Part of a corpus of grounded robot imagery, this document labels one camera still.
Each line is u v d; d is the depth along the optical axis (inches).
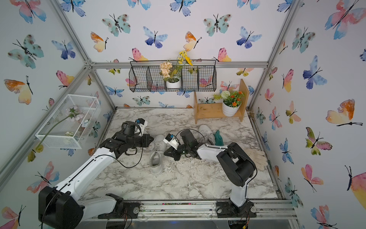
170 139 30.2
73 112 29.0
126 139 24.0
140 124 28.0
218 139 38.3
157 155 33.5
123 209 27.2
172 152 31.5
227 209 28.8
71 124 29.0
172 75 34.1
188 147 28.5
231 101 38.1
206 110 43.5
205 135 37.6
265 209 29.7
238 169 19.0
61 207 15.0
